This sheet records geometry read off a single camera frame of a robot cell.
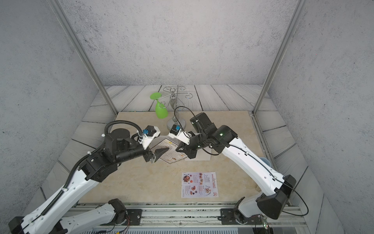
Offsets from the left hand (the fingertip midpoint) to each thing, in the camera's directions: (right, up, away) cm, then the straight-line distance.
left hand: (164, 141), depth 63 cm
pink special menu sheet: (+15, -27, +21) cm, 38 cm away
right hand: (+6, -4, +2) cm, 7 cm away
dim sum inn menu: (+2, -7, +8) cm, 11 cm away
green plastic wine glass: (-9, +17, +36) cm, 41 cm away
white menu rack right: (+16, -5, -4) cm, 17 cm away
